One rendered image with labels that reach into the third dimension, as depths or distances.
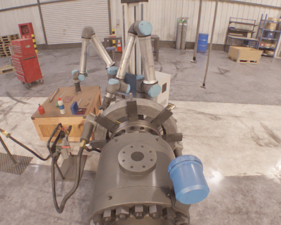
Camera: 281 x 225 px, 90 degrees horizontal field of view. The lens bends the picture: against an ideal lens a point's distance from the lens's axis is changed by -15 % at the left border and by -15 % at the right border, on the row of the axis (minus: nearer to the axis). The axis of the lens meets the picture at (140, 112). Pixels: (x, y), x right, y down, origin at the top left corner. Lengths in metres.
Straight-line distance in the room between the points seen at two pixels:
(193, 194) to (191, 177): 0.07
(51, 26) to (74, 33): 1.46
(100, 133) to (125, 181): 0.71
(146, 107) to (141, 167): 0.58
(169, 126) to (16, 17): 11.77
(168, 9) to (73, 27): 5.27
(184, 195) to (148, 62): 1.18
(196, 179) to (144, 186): 0.26
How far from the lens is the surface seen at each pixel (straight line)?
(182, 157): 0.77
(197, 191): 0.73
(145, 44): 1.50
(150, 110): 1.31
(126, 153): 0.93
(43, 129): 2.56
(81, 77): 2.20
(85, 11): 10.06
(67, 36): 10.62
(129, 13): 2.06
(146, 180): 0.86
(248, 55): 8.16
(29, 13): 11.84
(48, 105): 2.67
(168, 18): 9.50
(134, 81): 2.06
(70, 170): 2.16
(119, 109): 1.30
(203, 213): 1.84
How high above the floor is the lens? 1.59
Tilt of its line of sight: 32 degrees down
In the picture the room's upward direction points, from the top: straight up
